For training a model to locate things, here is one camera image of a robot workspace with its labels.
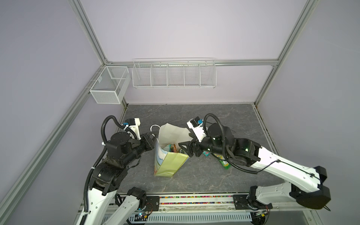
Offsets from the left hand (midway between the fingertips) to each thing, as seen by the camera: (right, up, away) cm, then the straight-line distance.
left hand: (159, 133), depth 61 cm
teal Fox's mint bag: (+20, -7, -7) cm, 22 cm away
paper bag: (+4, -11, +5) cm, 13 cm away
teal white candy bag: (+1, -11, +22) cm, 25 cm away
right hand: (+11, -2, 0) cm, 11 cm away
